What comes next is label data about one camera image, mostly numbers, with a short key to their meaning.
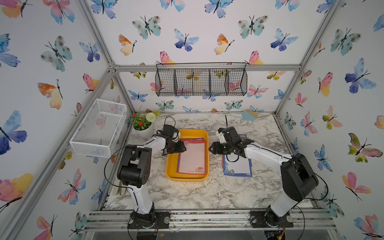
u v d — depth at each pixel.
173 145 0.85
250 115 1.19
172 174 0.90
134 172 0.50
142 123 0.96
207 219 0.76
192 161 0.94
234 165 0.91
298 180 0.45
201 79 0.98
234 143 0.70
